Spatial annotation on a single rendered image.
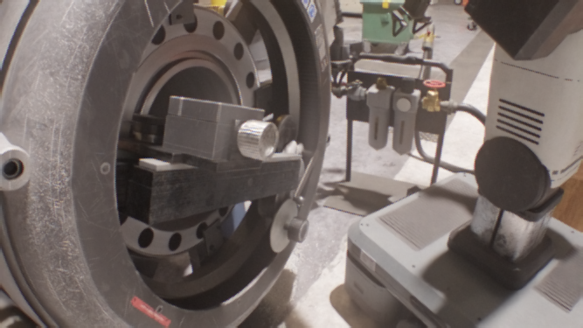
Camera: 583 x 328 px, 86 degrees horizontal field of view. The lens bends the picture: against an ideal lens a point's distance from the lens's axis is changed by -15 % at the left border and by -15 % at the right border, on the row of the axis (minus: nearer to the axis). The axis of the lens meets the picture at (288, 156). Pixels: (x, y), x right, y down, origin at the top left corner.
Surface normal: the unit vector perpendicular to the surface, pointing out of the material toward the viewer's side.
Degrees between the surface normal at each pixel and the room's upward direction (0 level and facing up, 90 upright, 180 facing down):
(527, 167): 90
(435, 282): 0
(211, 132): 65
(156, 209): 90
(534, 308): 0
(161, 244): 90
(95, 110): 90
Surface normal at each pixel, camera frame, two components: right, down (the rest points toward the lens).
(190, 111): -0.44, 0.03
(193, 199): 0.88, 0.18
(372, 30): -0.40, 0.45
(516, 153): -0.86, 0.27
